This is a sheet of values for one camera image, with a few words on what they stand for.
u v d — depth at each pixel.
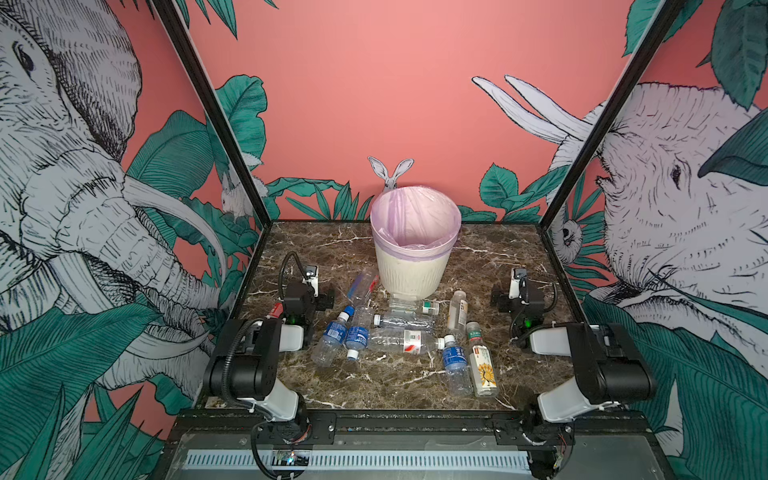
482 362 0.80
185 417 0.76
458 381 0.83
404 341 0.84
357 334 0.84
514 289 0.83
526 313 0.73
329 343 0.88
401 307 0.97
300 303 0.74
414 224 1.01
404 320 0.88
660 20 0.70
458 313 0.91
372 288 0.96
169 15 0.70
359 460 0.70
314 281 0.83
